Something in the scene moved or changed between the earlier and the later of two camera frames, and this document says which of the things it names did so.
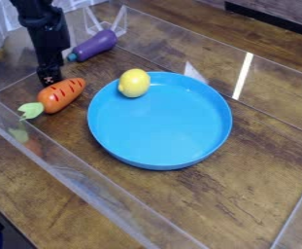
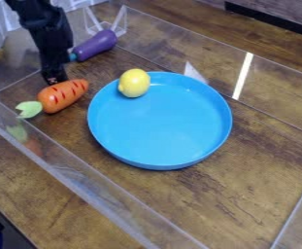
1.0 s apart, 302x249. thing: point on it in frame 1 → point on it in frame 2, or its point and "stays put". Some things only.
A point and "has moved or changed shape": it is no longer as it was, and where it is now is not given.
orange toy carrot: [55, 95] has moved or changed shape
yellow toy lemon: [134, 83] stays put
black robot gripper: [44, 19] stays put
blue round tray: [172, 128] stays put
